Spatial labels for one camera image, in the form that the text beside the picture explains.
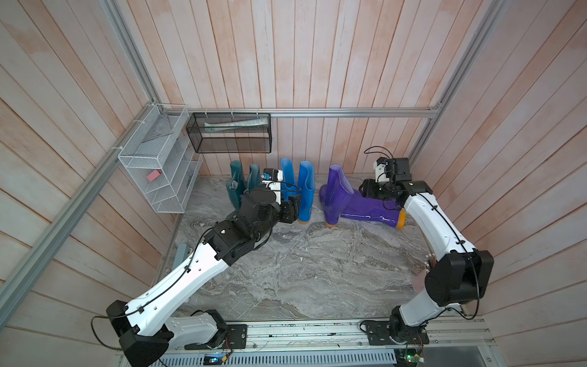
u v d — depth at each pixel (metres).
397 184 0.62
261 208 0.45
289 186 0.82
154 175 0.82
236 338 0.74
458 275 0.44
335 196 0.87
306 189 0.81
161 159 0.70
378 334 0.73
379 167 0.77
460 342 0.75
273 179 0.54
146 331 0.37
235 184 0.83
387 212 0.74
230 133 1.01
